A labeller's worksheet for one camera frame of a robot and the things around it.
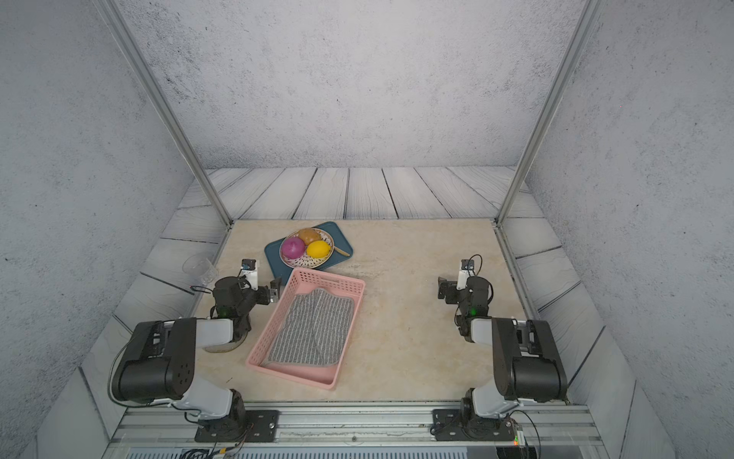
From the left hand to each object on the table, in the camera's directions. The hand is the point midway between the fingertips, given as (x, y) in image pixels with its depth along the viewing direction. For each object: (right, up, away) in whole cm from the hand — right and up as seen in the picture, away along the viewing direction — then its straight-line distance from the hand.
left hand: (270, 276), depth 94 cm
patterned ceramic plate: (+9, +4, +14) cm, 17 cm away
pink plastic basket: (+9, -3, +5) cm, 11 cm away
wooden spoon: (+21, +7, +17) cm, 28 cm away
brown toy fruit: (+9, +14, +17) cm, 24 cm away
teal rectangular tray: (+2, +1, +8) cm, 9 cm away
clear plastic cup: (-28, +1, +10) cm, 30 cm away
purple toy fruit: (+5, +9, +11) cm, 15 cm away
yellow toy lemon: (+13, +8, +13) cm, 20 cm away
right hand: (+61, 0, 0) cm, 61 cm away
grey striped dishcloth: (+16, -16, -5) cm, 23 cm away
